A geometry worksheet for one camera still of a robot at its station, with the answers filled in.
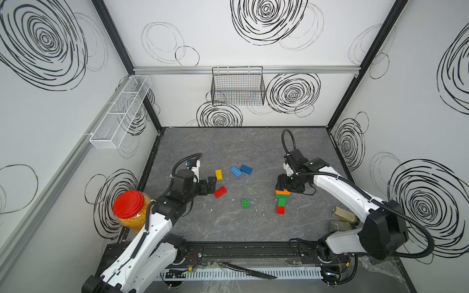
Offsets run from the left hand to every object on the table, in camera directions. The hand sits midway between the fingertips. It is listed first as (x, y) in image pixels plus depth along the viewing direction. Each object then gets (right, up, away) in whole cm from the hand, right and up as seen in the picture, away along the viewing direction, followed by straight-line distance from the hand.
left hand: (207, 178), depth 79 cm
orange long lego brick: (+32, -5, -4) cm, 33 cm away
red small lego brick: (+34, -17, +7) cm, 39 cm away
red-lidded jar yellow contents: (-27, -9, -12) cm, 30 cm away
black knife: (+18, -35, -9) cm, 40 cm away
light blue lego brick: (+12, +1, +20) cm, 23 cm away
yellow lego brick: (+3, -1, +18) cm, 18 cm away
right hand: (+33, -6, +3) cm, 34 cm away
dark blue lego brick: (+18, +1, +20) cm, 27 cm away
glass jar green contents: (+56, -20, -1) cm, 59 cm away
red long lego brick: (+5, -9, +11) cm, 15 cm away
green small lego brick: (+17, -13, +6) cm, 22 cm away
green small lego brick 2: (+33, -11, +3) cm, 35 cm away
